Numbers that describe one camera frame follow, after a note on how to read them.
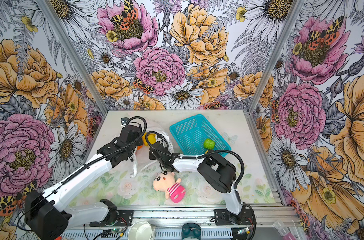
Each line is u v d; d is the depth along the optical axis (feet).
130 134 1.91
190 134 3.56
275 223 2.37
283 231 2.29
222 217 2.44
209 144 3.16
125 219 2.40
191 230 2.10
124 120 2.19
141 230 2.34
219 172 1.63
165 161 2.27
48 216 1.24
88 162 1.62
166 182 2.55
